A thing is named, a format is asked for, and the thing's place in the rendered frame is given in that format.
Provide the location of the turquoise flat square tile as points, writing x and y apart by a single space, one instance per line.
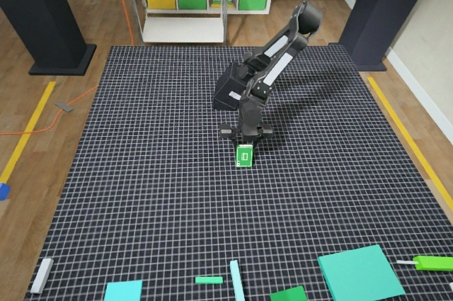
360 275

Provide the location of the light blue rectangular block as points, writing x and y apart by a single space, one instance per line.
236 281

